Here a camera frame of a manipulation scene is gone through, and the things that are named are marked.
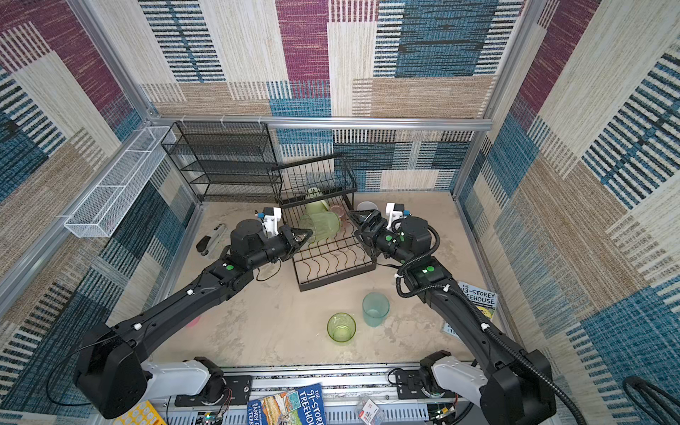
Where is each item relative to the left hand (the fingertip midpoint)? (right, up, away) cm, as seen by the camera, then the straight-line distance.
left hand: (315, 232), depth 74 cm
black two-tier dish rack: (+6, -10, +24) cm, 27 cm away
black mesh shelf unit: (-40, +27, +36) cm, 60 cm away
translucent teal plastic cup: (+18, -25, +15) cm, 34 cm away
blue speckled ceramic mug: (+17, +9, +29) cm, 34 cm away
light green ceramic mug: (-4, +9, +35) cm, 36 cm away
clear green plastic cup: (+2, +2, +2) cm, 4 cm away
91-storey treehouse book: (-3, -45, -5) cm, 45 cm away
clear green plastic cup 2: (+7, -30, +9) cm, 32 cm away
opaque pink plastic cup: (-24, -19, -17) cm, 35 cm away
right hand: (+10, +2, -2) cm, 10 cm away
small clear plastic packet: (+14, -46, -5) cm, 48 cm away
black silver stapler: (-43, -6, +27) cm, 52 cm away
